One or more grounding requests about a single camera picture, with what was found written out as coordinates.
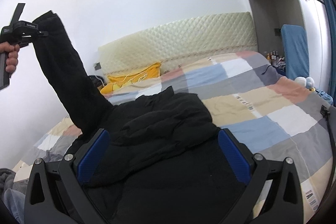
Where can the cream quilted headboard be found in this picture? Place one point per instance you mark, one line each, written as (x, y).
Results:
(179, 42)

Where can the white plush toy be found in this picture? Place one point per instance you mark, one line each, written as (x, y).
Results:
(308, 82)

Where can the bottles on side shelf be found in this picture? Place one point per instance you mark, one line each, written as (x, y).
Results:
(276, 60)

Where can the grey white wardrobe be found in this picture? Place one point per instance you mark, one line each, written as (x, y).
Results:
(270, 15)

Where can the black puffer jacket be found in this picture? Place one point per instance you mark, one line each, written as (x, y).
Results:
(163, 163)

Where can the blue covered chair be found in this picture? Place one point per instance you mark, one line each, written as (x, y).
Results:
(296, 51)

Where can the checkered patchwork bed quilt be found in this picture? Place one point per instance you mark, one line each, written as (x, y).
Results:
(269, 113)

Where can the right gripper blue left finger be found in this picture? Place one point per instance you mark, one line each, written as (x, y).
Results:
(55, 191)

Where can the person's left hand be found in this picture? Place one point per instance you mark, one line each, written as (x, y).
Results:
(12, 60)

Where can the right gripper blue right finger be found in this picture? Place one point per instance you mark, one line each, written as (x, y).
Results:
(272, 191)

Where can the yellow pillow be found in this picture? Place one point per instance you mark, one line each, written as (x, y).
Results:
(118, 81)

